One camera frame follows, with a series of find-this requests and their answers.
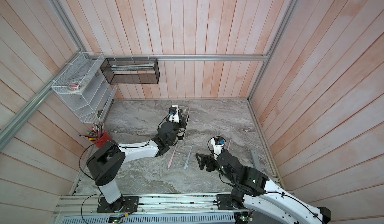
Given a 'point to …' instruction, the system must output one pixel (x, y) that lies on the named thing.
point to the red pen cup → (100, 142)
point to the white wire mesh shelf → (91, 105)
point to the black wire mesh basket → (131, 70)
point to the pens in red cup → (96, 132)
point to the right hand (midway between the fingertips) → (203, 152)
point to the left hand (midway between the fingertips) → (182, 111)
